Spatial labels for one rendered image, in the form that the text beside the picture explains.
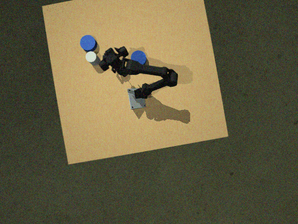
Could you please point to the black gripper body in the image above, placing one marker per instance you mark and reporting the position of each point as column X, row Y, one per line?
column 122, row 52

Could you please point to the blue short cylinder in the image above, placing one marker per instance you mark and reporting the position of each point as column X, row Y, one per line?
column 139, row 56
column 88, row 43

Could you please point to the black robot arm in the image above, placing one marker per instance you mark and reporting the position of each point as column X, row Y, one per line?
column 133, row 67

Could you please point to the grey cylinder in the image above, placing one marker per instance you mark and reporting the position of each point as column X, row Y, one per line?
column 92, row 58

